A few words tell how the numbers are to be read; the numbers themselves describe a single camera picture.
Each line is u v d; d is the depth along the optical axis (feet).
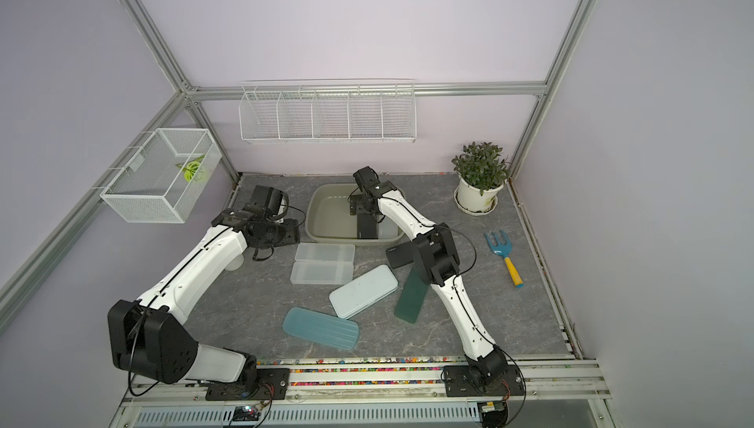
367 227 3.32
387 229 3.32
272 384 2.52
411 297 2.86
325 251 3.19
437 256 2.14
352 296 2.84
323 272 3.02
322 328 2.72
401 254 3.09
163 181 2.71
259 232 1.93
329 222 3.46
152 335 1.33
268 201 2.14
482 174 3.15
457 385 2.42
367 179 2.77
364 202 2.57
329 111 3.25
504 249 3.22
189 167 2.66
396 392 2.42
